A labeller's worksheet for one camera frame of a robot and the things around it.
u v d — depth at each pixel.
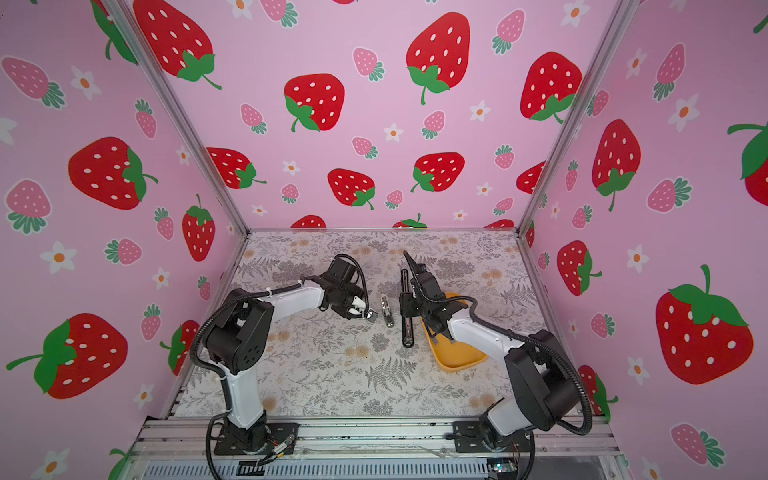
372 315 0.85
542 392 0.43
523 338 0.47
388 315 0.95
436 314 0.65
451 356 0.86
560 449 0.73
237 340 0.51
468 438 0.73
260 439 0.66
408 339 0.89
